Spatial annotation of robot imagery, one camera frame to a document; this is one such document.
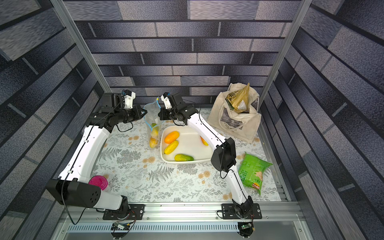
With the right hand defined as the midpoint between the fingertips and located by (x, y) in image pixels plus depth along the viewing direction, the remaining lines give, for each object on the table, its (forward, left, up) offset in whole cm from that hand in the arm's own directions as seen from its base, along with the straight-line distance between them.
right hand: (157, 113), depth 83 cm
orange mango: (-2, -5, -21) cm, 22 cm away
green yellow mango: (-9, +1, -5) cm, 11 cm away
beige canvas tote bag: (+4, -51, -16) cm, 53 cm away
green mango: (-17, -14, -21) cm, 30 cm away
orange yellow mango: (-9, +5, -17) cm, 20 cm away
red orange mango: (-4, -27, -23) cm, 36 cm away
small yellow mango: (-10, -6, -22) cm, 25 cm away
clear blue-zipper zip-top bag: (0, +3, -3) cm, 4 cm away
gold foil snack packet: (+14, -49, -2) cm, 51 cm away
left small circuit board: (-51, +16, -26) cm, 60 cm away
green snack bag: (-24, -53, -20) cm, 62 cm away
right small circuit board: (-51, -48, -31) cm, 76 cm away
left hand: (-5, +3, +8) cm, 10 cm away
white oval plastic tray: (-5, -11, -26) cm, 29 cm away
